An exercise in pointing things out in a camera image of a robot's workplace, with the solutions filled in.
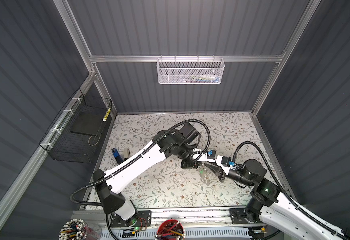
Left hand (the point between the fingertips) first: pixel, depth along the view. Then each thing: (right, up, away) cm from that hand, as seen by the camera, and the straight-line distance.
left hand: (200, 160), depth 67 cm
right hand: (+3, -1, -1) cm, 4 cm away
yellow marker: (-50, +21, +14) cm, 56 cm away
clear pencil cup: (-49, -24, -11) cm, 55 cm away
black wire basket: (-61, +10, +5) cm, 62 cm away
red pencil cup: (-13, -29, -4) cm, 32 cm away
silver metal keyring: (0, -4, -1) cm, 4 cm away
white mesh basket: (0, +62, +56) cm, 84 cm away
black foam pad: (-56, +17, +10) cm, 60 cm away
